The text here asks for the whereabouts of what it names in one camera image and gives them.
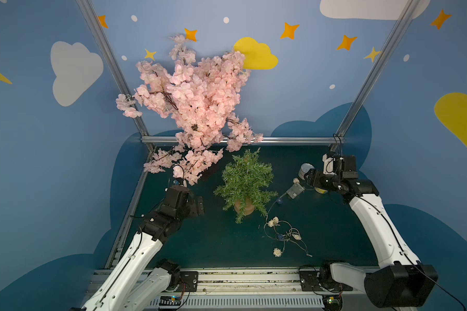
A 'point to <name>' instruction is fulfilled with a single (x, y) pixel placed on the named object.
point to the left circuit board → (169, 300)
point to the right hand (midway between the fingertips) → (317, 175)
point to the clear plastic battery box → (294, 190)
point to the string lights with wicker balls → (283, 230)
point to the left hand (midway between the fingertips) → (192, 199)
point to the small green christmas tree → (247, 177)
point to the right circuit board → (332, 302)
